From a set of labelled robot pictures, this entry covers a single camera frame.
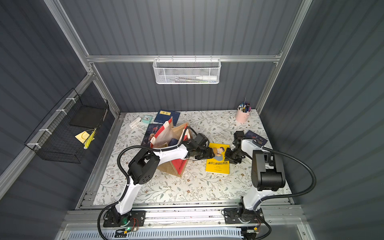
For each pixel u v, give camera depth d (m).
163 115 1.19
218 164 0.91
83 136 0.74
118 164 0.51
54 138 0.67
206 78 0.90
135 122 1.11
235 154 0.80
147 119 1.13
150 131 1.09
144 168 0.56
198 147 0.77
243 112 1.08
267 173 0.48
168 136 0.94
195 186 0.85
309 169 0.41
